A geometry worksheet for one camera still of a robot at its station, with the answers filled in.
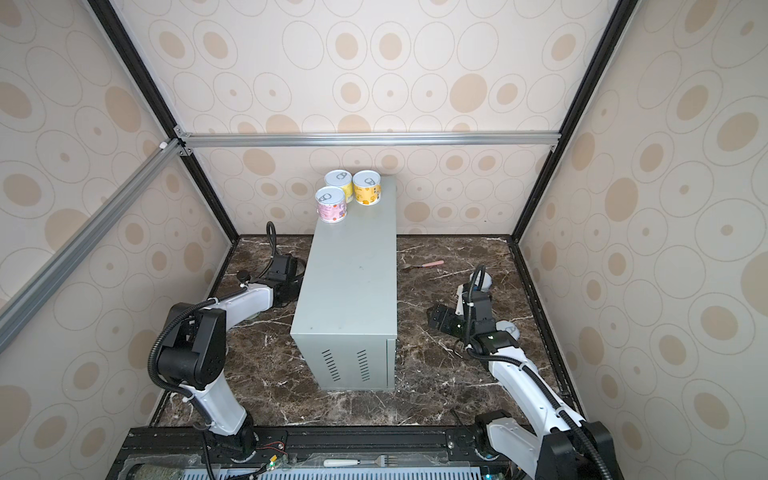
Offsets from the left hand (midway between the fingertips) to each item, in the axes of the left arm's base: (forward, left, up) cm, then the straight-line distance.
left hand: (308, 281), depth 97 cm
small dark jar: (0, +21, +2) cm, 21 cm away
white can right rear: (+3, -60, -3) cm, 60 cm away
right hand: (-14, -42, +4) cm, 44 cm away
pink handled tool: (+13, -42, -7) cm, 44 cm away
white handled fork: (-48, -25, -5) cm, 55 cm away
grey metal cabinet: (-29, -18, +27) cm, 44 cm away
